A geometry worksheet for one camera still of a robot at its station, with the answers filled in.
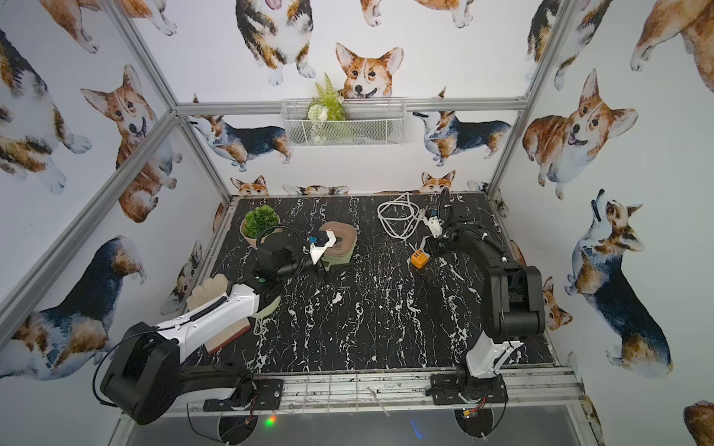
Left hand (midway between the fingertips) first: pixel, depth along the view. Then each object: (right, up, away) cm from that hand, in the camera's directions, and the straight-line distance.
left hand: (348, 247), depth 77 cm
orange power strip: (+23, -7, +22) cm, 32 cm away
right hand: (+25, 0, +16) cm, 30 cm away
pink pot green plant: (-34, +7, +20) cm, 40 cm away
